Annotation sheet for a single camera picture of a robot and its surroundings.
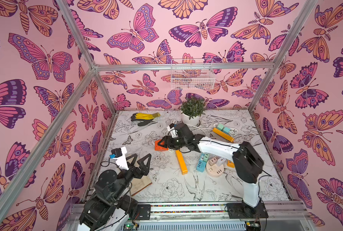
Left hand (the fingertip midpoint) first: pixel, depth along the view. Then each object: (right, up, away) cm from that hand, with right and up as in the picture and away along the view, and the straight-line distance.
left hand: (145, 154), depth 63 cm
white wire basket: (+25, +46, +32) cm, 61 cm away
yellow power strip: (+18, -11, +26) cm, 33 cm away
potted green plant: (+24, +23, +31) cm, 46 cm away
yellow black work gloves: (-10, +17, +49) cm, 53 cm away
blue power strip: (+29, -11, +24) cm, 40 cm away
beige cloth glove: (-8, -21, +18) cm, 29 cm away
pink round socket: (+37, -15, +22) cm, 46 cm away
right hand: (+3, 0, +19) cm, 19 cm away
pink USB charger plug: (+36, -9, +22) cm, 42 cm away
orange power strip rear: (+47, +6, +37) cm, 60 cm away
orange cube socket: (+4, -1, +18) cm, 18 cm away
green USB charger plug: (+32, -7, +22) cm, 39 cm away
